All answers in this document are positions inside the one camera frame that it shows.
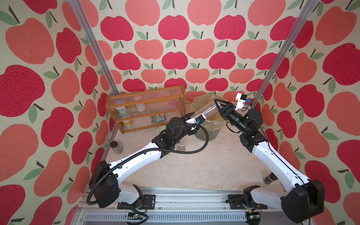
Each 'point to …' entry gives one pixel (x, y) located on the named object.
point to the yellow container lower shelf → (128, 123)
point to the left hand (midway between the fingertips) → (198, 117)
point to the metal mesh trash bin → (213, 127)
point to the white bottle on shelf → (140, 107)
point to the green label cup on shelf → (121, 111)
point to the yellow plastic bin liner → (199, 101)
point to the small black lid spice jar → (117, 148)
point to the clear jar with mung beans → (181, 146)
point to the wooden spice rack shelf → (147, 108)
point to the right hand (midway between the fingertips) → (216, 104)
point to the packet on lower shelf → (158, 117)
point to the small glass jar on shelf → (133, 110)
